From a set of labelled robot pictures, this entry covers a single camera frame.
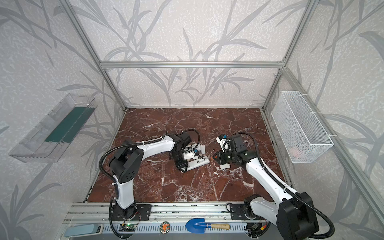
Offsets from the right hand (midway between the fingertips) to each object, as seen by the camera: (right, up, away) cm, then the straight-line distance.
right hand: (215, 151), depth 83 cm
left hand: (-17, -9, +6) cm, 20 cm away
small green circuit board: (-44, -35, -11) cm, 57 cm away
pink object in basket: (+39, +2, -10) cm, 40 cm away
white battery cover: (+7, -10, +7) cm, 14 cm away
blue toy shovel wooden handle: (-10, -32, -13) cm, 36 cm away
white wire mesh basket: (+34, +11, -21) cm, 42 cm away
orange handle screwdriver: (-2, -3, -3) cm, 4 cm away
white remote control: (-7, -1, +14) cm, 16 cm away
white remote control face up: (-12, -9, +5) cm, 16 cm away
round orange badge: (-25, -33, -13) cm, 44 cm away
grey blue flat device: (-63, -32, -16) cm, 73 cm away
